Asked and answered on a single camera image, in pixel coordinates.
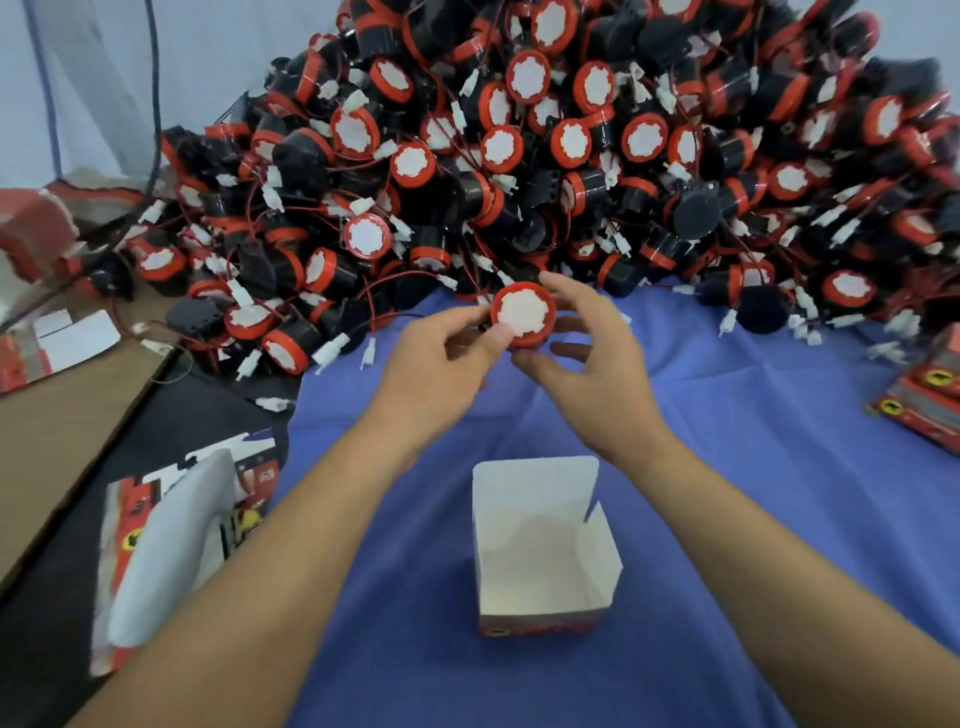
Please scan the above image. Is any person's right hand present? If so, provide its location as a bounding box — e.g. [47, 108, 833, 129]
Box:
[513, 270, 672, 470]

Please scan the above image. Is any buzzer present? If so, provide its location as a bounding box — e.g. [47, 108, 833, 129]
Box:
[490, 279, 560, 351]

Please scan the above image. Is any black hanging cable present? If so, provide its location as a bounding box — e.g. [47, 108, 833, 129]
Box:
[142, 0, 167, 197]

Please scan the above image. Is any person's left forearm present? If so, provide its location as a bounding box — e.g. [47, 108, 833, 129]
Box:
[67, 420, 459, 728]

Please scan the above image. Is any blue table cloth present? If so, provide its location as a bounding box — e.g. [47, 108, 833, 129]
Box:
[277, 285, 960, 728]

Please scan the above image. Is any person's left hand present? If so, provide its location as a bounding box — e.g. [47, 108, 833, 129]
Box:
[360, 304, 516, 455]

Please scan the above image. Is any person's right forearm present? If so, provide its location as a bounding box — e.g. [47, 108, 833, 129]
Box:
[615, 432, 960, 728]

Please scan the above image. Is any pile of black red buzzers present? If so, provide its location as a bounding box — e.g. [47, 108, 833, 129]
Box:
[112, 0, 960, 384]

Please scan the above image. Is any brown cardboard piece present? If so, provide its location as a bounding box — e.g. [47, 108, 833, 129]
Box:
[0, 300, 174, 590]

